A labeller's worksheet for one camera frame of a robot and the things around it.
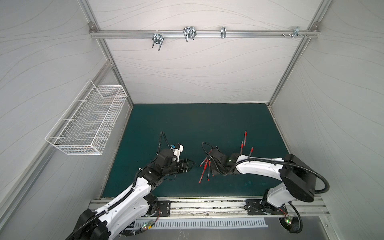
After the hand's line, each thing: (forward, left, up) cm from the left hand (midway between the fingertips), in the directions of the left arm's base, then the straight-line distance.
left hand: (190, 165), depth 77 cm
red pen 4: (+2, -8, -11) cm, 14 cm away
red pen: (+26, -37, -11) cm, 47 cm away
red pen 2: (+14, -38, -11) cm, 42 cm away
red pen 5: (-2, -13, -11) cm, 17 cm away
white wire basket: (+9, +49, +20) cm, 54 cm away
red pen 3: (+17, -33, -11) cm, 38 cm away
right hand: (+3, -13, -10) cm, 16 cm away
